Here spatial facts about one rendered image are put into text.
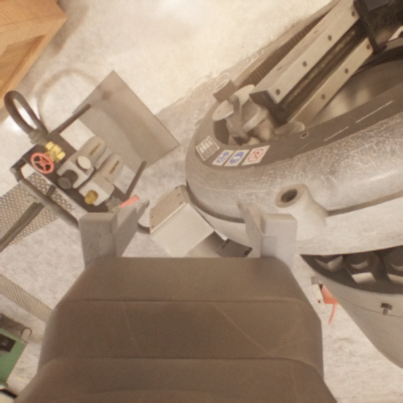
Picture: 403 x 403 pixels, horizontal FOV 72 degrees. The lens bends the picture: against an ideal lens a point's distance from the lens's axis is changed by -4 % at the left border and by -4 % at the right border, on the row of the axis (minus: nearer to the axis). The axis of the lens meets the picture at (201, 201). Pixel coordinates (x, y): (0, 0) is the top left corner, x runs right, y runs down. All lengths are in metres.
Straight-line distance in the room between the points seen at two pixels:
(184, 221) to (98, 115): 0.97
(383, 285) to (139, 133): 1.11
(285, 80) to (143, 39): 0.80
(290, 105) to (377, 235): 0.32
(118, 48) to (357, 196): 1.13
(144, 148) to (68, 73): 0.45
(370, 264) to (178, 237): 0.37
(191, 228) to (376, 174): 0.34
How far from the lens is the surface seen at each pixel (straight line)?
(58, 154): 1.03
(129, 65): 1.30
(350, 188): 0.31
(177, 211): 0.52
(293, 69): 0.57
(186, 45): 1.22
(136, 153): 1.44
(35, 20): 1.15
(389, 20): 0.75
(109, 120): 1.40
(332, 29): 0.64
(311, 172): 0.32
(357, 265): 0.62
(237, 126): 0.49
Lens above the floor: 1.19
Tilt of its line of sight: 51 degrees down
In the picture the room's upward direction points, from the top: 169 degrees counter-clockwise
